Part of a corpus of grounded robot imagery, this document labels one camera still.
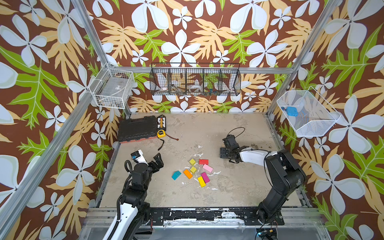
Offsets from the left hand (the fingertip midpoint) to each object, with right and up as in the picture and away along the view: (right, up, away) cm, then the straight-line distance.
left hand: (153, 155), depth 80 cm
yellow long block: (+27, -16, +6) cm, 32 cm away
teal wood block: (+12, -13, +7) cm, 19 cm away
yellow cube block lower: (+22, -10, +8) cm, 26 cm away
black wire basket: (+23, +47, +18) cm, 56 cm away
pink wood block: (+31, -10, +11) cm, 34 cm away
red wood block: (+28, -7, +13) cm, 32 cm away
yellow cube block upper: (+22, -6, +11) cm, 25 cm away
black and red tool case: (-23, +14, +26) cm, 37 cm away
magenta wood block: (+29, -15, +8) cm, 34 cm away
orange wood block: (+19, -13, +9) cm, 24 cm away
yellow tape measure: (-1, +11, +24) cm, 27 cm away
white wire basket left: (-25, +39, +6) cm, 47 cm away
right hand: (+43, -1, +18) cm, 46 cm away
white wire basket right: (+87, +23, +2) cm, 90 cm away
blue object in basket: (+80, +25, +6) cm, 84 cm away
